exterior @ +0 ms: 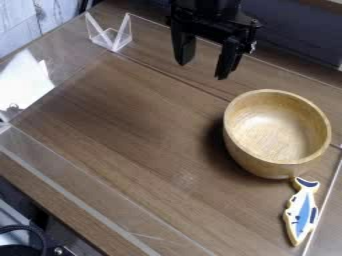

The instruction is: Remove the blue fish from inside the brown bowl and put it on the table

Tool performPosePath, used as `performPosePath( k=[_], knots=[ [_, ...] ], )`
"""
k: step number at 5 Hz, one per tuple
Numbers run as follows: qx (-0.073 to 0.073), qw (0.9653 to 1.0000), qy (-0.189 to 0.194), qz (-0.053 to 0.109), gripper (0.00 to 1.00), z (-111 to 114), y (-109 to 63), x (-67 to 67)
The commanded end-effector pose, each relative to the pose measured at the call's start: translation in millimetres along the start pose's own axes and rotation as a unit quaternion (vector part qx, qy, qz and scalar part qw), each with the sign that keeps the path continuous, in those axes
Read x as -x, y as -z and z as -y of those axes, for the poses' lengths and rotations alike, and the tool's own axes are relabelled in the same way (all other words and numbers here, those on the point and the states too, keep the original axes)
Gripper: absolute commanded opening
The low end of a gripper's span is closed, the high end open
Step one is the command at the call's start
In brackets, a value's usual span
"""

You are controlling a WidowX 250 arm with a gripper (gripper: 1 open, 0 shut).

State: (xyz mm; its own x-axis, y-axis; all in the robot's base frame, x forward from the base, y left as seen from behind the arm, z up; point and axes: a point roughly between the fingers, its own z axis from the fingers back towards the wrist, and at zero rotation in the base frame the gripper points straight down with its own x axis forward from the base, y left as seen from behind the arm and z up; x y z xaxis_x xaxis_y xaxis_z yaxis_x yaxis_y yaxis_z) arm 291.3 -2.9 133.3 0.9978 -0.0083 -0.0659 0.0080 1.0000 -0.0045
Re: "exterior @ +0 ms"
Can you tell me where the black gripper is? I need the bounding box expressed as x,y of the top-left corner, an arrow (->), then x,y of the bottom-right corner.
170,0 -> 262,80

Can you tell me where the light wooden bowl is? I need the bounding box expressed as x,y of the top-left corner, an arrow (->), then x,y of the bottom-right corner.
223,89 -> 332,179

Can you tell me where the blue wooden toy fish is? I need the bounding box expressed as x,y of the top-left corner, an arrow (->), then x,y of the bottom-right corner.
283,177 -> 321,246

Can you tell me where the clear acrylic front barrier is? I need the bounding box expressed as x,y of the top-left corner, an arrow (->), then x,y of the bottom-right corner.
0,124 -> 217,256

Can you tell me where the black cable lower left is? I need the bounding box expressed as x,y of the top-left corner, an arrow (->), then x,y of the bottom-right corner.
0,225 -> 48,256

